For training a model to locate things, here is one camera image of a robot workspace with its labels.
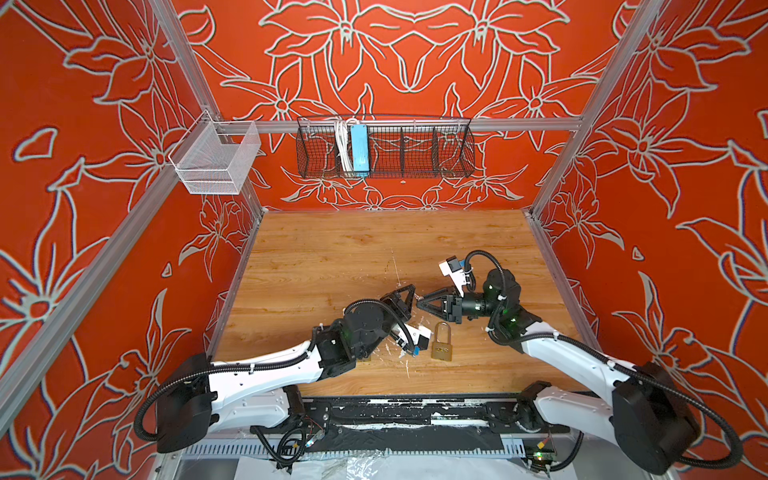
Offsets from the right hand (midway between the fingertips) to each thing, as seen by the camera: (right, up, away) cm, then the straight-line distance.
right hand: (418, 308), depth 69 cm
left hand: (-2, +8, -2) cm, 8 cm away
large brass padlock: (+9, -16, +14) cm, 23 cm away
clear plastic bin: (-62, +43, +24) cm, 79 cm away
